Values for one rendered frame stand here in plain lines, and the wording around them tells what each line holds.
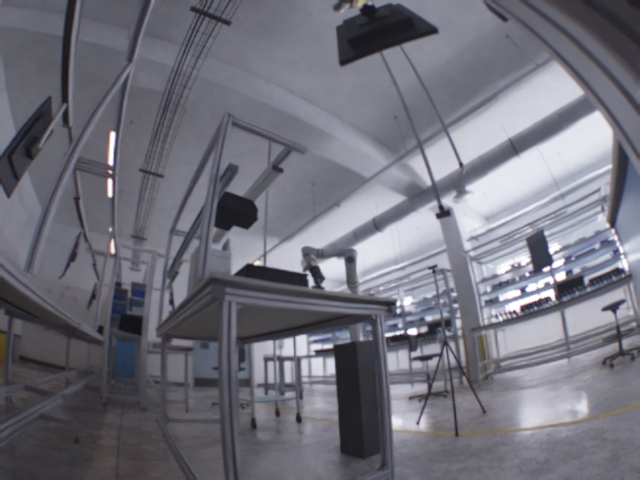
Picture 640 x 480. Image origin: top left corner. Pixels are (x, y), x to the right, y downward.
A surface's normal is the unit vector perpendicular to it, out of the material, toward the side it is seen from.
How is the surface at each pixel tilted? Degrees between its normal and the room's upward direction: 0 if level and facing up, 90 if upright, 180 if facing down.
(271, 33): 180
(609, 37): 90
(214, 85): 180
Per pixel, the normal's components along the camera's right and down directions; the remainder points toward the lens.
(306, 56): 0.06, 0.91
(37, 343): 0.60, -0.37
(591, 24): -0.79, -0.22
